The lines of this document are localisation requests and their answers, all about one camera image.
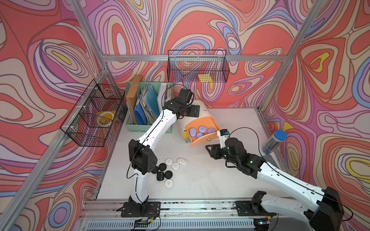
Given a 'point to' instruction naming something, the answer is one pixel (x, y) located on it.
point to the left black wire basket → (93, 118)
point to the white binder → (161, 96)
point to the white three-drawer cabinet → (197, 130)
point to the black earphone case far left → (155, 170)
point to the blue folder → (140, 114)
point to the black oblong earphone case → (160, 175)
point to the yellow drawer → (185, 134)
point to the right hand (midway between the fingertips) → (210, 150)
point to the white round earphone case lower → (168, 183)
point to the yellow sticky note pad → (205, 78)
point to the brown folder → (132, 98)
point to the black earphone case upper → (162, 166)
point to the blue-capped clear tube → (279, 135)
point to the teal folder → (151, 97)
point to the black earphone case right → (168, 174)
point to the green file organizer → (144, 101)
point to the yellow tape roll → (104, 118)
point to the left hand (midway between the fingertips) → (193, 110)
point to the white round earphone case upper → (168, 161)
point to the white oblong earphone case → (182, 160)
